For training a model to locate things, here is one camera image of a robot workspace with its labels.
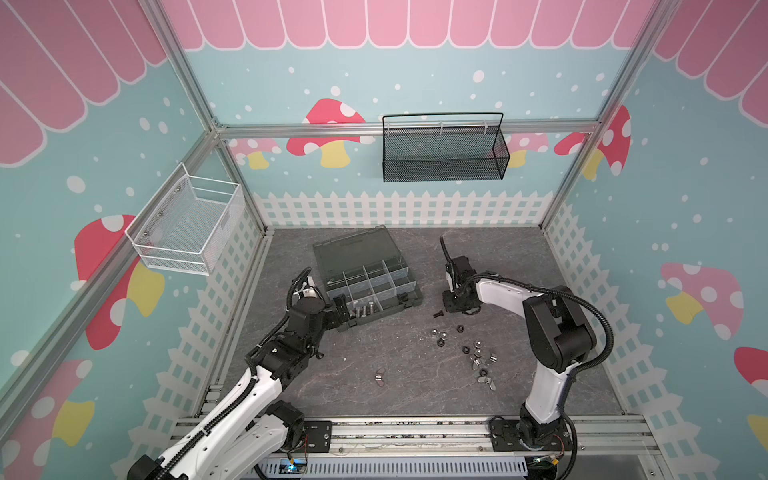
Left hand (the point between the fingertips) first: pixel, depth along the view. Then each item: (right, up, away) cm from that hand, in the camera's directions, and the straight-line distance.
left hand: (331, 305), depth 80 cm
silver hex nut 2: (+42, -13, +9) cm, 45 cm away
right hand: (+36, -2, +18) cm, 40 cm away
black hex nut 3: (+38, -14, +9) cm, 42 cm away
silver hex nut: (+33, -11, +11) cm, 36 cm away
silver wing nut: (+13, -20, +3) cm, 24 cm away
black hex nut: (+38, -9, +13) cm, 41 cm away
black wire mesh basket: (+31, +48, +14) cm, 59 cm away
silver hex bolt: (+8, -4, +14) cm, 17 cm away
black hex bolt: (+32, -5, +16) cm, 36 cm away
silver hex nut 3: (+40, -16, +6) cm, 43 cm away
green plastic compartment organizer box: (+7, +10, +23) cm, 26 cm away
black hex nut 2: (+31, -13, +9) cm, 35 cm away
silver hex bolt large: (+10, -3, +16) cm, 19 cm away
